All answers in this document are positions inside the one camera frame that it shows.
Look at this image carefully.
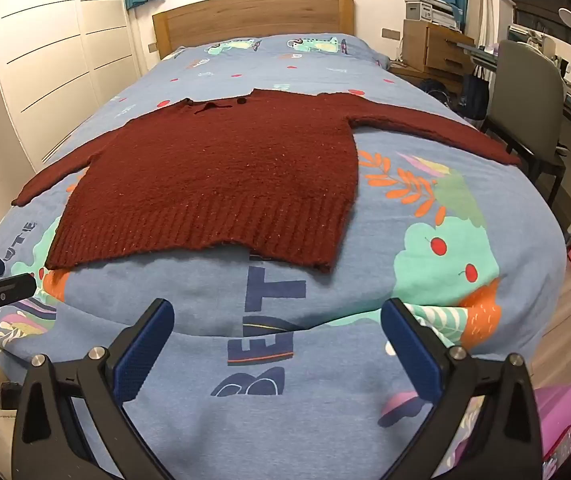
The white wardrobe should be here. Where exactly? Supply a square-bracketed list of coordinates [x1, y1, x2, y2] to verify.
[0, 0, 140, 172]

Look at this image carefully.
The pink storage box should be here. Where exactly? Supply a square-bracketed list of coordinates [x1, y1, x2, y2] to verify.
[534, 381, 571, 480]

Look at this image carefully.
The dark backpack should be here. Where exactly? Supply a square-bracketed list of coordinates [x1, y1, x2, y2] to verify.
[419, 79, 454, 107]

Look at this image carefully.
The white cabinet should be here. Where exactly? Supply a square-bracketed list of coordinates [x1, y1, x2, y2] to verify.
[489, 0, 517, 47]

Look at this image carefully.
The brown cardboard box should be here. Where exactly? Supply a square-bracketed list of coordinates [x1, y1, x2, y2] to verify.
[402, 19, 476, 79]

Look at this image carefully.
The blue printed bedspread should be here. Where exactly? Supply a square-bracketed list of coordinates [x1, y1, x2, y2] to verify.
[0, 34, 569, 480]

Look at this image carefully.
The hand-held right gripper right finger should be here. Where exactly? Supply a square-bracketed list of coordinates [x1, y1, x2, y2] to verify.
[380, 298, 559, 480]

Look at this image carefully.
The dark red knitted sweater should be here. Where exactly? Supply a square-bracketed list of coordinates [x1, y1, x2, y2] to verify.
[11, 87, 522, 275]

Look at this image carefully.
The dark hanging bag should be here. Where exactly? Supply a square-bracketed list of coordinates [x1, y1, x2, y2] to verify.
[460, 66, 489, 122]

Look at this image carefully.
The white desk lamp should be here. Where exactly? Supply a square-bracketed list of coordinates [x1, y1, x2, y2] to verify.
[557, 7, 571, 58]

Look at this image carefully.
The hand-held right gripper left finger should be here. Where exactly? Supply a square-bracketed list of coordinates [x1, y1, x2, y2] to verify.
[12, 298, 178, 480]

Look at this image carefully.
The wooden headboard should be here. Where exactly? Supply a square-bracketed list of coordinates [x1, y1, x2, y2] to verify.
[152, 0, 355, 60]

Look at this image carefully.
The grey chair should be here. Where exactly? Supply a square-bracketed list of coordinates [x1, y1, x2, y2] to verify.
[482, 39, 570, 202]

